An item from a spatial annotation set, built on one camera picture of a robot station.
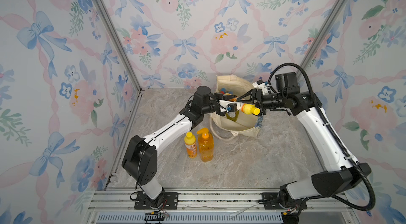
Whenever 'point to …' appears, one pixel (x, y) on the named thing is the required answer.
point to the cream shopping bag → (232, 123)
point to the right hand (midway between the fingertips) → (241, 103)
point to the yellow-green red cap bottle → (234, 118)
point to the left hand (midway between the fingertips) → (235, 96)
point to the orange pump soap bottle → (206, 145)
